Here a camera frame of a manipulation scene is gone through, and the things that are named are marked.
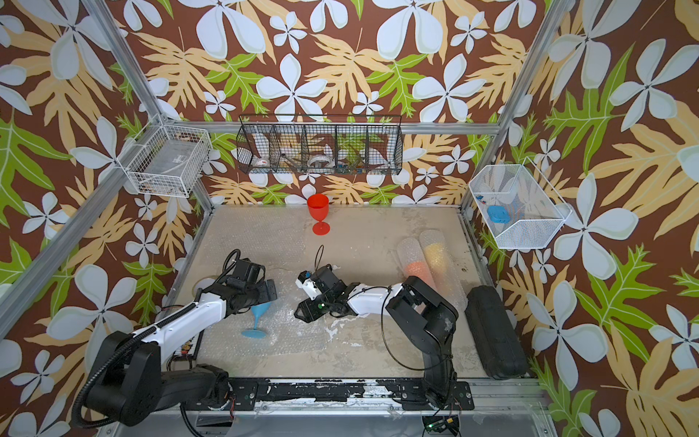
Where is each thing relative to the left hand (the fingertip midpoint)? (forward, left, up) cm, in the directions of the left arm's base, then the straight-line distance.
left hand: (265, 288), depth 90 cm
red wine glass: (+29, -17, +11) cm, 35 cm away
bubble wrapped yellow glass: (+7, -61, +3) cm, 61 cm away
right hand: (-7, -12, -2) cm, 14 cm away
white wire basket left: (+31, +31, +30) cm, 53 cm away
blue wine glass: (-8, +1, +1) cm, 8 cm away
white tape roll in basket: (+41, -18, +22) cm, 50 cm away
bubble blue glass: (-14, -9, -4) cm, 17 cm away
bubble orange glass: (+9, -51, +3) cm, 52 cm away
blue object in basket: (+14, -74, +23) cm, 78 cm away
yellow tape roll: (-2, +24, 0) cm, 24 cm away
